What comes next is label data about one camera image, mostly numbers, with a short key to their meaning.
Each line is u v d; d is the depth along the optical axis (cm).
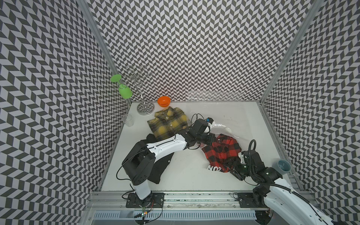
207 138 72
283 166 82
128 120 106
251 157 62
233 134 96
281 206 56
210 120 75
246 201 72
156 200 72
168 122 102
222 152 87
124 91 101
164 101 115
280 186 51
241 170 70
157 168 36
